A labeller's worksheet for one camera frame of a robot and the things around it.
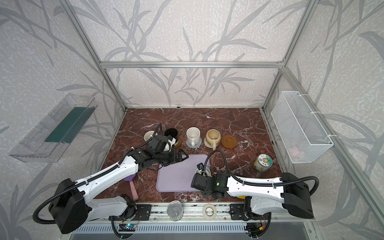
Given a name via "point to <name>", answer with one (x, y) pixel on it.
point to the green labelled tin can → (262, 162)
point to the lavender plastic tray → (177, 177)
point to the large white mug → (193, 136)
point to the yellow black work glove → (241, 197)
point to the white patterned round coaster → (208, 145)
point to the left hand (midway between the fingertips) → (185, 155)
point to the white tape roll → (211, 217)
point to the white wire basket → (303, 137)
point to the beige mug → (213, 137)
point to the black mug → (173, 132)
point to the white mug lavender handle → (148, 134)
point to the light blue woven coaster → (195, 146)
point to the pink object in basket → (295, 153)
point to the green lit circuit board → (127, 227)
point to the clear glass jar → (175, 210)
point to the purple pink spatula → (134, 193)
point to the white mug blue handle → (205, 172)
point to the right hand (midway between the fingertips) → (204, 181)
